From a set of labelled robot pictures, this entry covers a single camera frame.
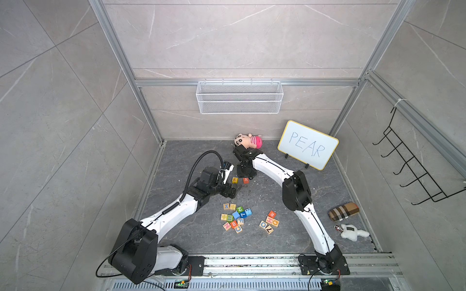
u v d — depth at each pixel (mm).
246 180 977
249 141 1103
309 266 723
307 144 1015
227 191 732
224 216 861
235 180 980
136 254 406
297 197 617
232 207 902
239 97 1007
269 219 855
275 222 838
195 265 732
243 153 813
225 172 715
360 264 755
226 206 897
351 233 797
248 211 877
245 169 866
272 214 862
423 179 647
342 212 857
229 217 858
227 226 834
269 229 820
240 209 880
